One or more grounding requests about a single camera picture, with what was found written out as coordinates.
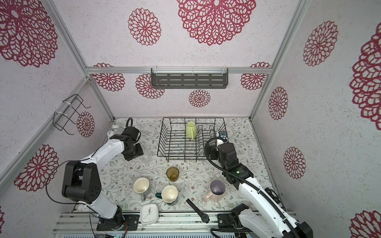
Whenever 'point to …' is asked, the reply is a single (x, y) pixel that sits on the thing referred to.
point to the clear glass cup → (146, 158)
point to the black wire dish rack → (186, 137)
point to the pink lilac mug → (217, 188)
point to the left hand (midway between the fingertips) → (138, 155)
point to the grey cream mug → (141, 185)
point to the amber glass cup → (172, 173)
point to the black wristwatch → (205, 217)
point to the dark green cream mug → (169, 194)
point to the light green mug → (191, 130)
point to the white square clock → (149, 213)
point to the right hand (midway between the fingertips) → (214, 142)
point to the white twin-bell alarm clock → (115, 130)
